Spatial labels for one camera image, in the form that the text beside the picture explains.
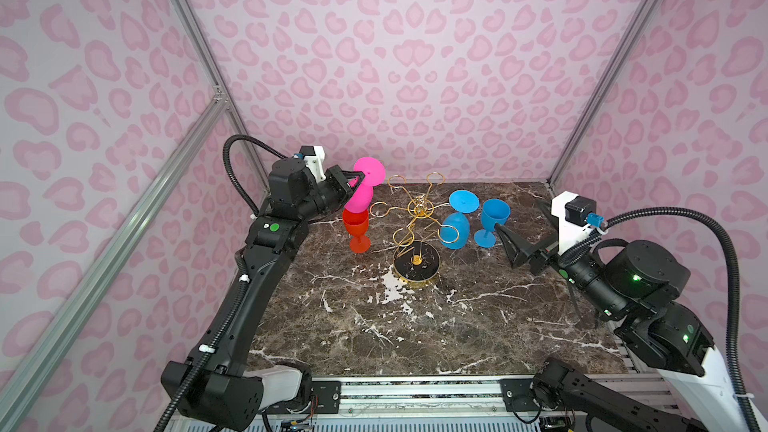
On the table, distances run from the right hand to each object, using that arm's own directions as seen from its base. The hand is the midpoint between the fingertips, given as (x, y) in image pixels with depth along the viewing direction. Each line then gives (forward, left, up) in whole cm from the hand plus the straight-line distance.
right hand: (517, 211), depth 52 cm
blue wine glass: (+15, +6, -26) cm, 31 cm away
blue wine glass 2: (+27, -9, -34) cm, 44 cm away
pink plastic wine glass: (+18, +30, -17) cm, 39 cm away
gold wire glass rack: (+15, +16, -43) cm, 48 cm away
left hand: (+15, +28, -4) cm, 32 cm away
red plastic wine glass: (+19, +34, -29) cm, 48 cm away
